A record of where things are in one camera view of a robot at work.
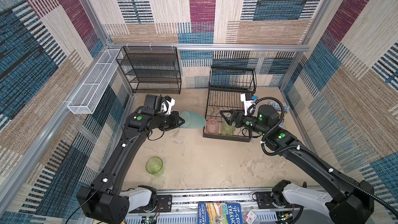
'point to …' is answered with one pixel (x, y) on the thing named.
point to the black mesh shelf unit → (151, 69)
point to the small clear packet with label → (250, 216)
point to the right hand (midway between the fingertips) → (226, 114)
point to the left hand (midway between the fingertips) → (185, 121)
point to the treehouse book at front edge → (219, 213)
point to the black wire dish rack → (227, 84)
